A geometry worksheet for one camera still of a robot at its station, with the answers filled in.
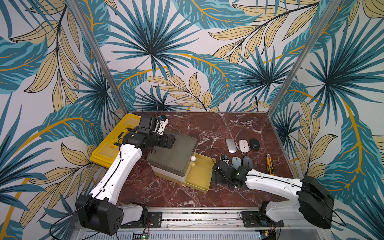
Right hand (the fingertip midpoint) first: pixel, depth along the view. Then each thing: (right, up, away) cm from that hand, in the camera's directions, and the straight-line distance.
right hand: (218, 176), depth 85 cm
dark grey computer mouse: (+19, +7, +6) cm, 21 cm away
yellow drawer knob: (-14, +8, -5) cm, 17 cm away
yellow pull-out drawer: (-10, 0, +3) cm, 11 cm away
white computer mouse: (+19, +16, +14) cm, 29 cm away
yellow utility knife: (+32, +3, +5) cm, 33 cm away
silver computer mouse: (+12, +15, +16) cm, 25 cm away
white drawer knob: (-14, +12, -9) cm, 21 cm away
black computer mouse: (+26, +16, +14) cm, 34 cm away
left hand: (-28, +21, -8) cm, 36 cm away
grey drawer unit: (-23, +11, -14) cm, 29 cm away
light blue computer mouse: (+12, +7, +6) cm, 15 cm away
